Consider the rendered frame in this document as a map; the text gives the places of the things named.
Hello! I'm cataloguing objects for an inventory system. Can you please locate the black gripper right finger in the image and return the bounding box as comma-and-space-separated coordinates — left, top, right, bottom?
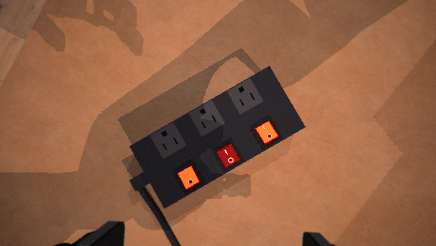
302, 232, 335, 246

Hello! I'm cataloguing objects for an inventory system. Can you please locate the black power strip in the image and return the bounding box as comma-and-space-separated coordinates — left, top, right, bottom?
129, 66, 305, 246

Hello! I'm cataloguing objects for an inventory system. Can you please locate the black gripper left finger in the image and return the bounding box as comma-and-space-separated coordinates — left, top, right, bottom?
54, 221, 125, 246

